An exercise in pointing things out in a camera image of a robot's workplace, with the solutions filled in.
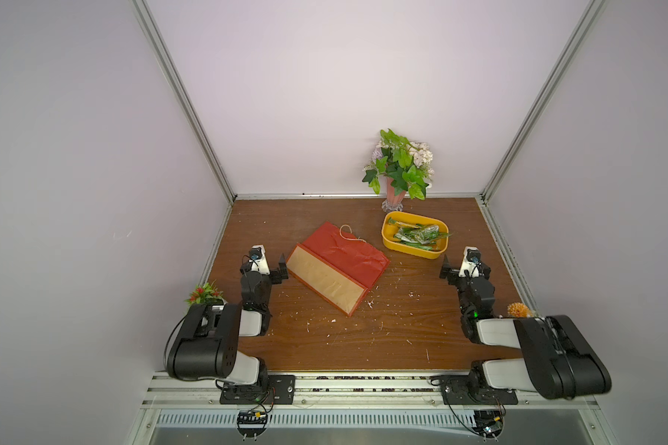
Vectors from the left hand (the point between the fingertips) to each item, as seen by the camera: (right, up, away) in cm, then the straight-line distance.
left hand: (269, 254), depth 90 cm
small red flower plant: (-15, -10, -13) cm, 22 cm away
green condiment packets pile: (+53, +5, +5) cm, 53 cm away
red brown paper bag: (+22, -5, +5) cm, 23 cm away
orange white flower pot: (+75, -14, -13) cm, 77 cm away
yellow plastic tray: (+42, +7, +17) cm, 46 cm away
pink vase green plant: (+44, +29, -2) cm, 53 cm away
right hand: (+65, +1, -4) cm, 65 cm away
